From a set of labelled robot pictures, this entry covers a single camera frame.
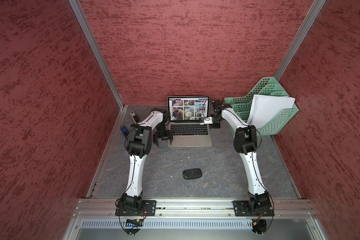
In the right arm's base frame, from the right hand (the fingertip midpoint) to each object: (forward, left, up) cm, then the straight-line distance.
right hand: (213, 125), depth 109 cm
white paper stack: (-4, -28, +22) cm, 36 cm away
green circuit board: (-59, +48, -1) cm, 76 cm away
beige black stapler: (+3, +58, +6) cm, 59 cm away
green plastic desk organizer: (+15, -37, +23) cm, 46 cm away
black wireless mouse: (-36, +18, +1) cm, 40 cm away
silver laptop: (+5, +21, +7) cm, 23 cm away
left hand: (-17, +35, +2) cm, 39 cm away
